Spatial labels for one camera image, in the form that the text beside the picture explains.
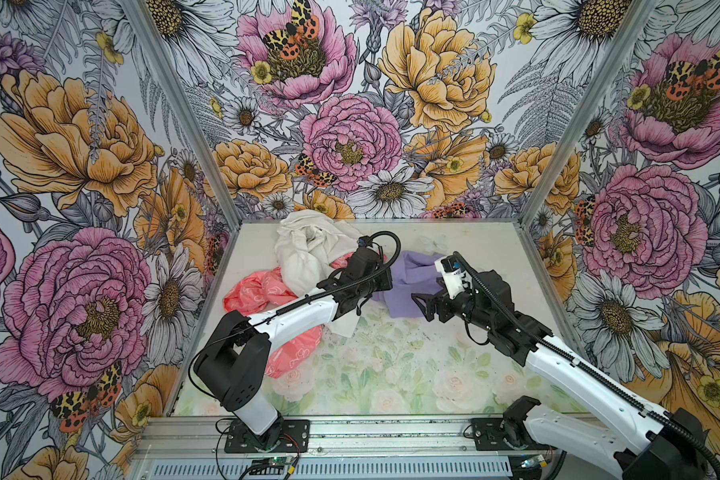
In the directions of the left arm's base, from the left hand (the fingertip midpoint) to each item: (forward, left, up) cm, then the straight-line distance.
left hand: (389, 278), depth 86 cm
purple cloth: (+4, -7, -4) cm, 9 cm away
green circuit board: (-41, +29, -15) cm, 52 cm away
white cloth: (+18, +26, -6) cm, 32 cm away
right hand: (-10, -8, +5) cm, 14 cm away
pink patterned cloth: (+1, +38, -8) cm, 39 cm away
